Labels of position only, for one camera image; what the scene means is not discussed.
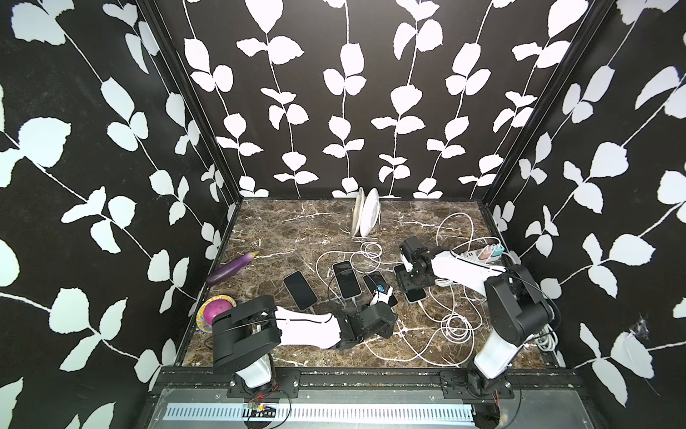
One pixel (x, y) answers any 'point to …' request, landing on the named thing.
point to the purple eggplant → (222, 273)
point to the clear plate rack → (359, 198)
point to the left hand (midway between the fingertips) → (395, 311)
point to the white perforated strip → (325, 412)
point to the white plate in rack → (371, 213)
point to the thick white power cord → (547, 340)
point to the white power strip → (488, 254)
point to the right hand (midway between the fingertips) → (407, 278)
